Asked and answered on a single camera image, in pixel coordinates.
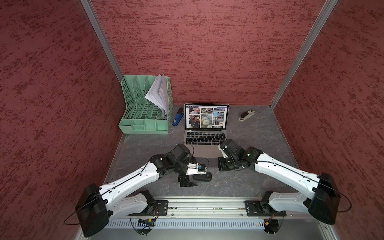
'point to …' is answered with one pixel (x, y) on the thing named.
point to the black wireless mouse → (204, 177)
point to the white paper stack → (158, 93)
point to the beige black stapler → (246, 114)
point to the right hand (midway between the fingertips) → (218, 169)
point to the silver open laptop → (206, 126)
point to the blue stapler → (180, 114)
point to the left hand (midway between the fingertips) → (194, 175)
